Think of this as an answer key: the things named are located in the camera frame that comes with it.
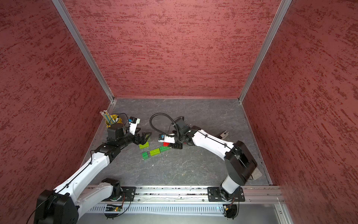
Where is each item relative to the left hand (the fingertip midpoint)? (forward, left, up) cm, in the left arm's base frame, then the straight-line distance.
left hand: (145, 133), depth 82 cm
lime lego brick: (-6, -5, -13) cm, 15 cm away
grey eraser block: (+6, -52, -12) cm, 53 cm away
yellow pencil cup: (+14, +23, -4) cm, 27 cm away
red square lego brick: (-8, -14, +1) cm, 16 cm away
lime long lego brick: (-1, +2, -14) cm, 14 cm away
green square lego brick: (-9, 0, -12) cm, 15 cm away
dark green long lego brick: (-4, -10, -13) cm, 17 cm away
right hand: (-4, -15, -6) cm, 17 cm away
